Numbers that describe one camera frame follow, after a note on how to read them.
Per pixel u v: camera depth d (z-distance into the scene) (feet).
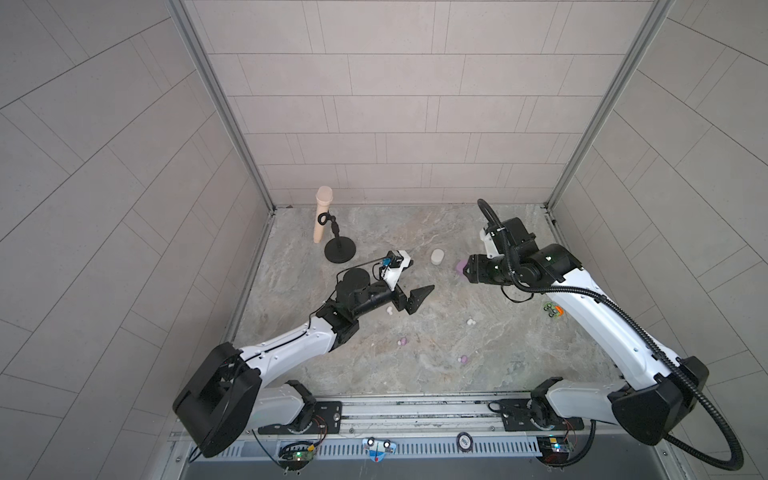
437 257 3.26
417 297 2.14
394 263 2.01
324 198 2.73
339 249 3.35
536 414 2.11
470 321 2.84
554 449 2.22
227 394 1.35
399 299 2.12
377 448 2.16
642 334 1.34
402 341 2.71
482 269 2.11
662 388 1.22
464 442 2.23
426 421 2.33
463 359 2.62
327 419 2.32
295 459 2.13
